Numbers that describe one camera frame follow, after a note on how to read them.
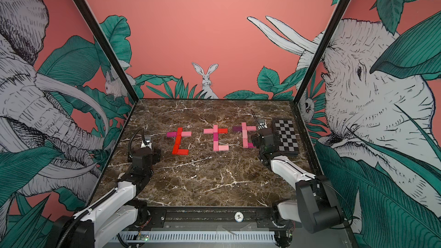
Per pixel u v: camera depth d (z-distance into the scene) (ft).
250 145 3.24
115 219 1.79
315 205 1.38
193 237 2.30
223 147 3.18
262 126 2.55
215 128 3.44
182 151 3.13
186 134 3.38
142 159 2.09
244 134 3.34
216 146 3.14
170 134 3.34
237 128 3.46
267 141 2.21
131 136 3.35
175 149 3.13
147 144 2.38
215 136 3.32
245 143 3.23
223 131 3.46
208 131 3.39
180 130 3.41
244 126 3.51
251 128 3.46
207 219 2.46
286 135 3.23
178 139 3.29
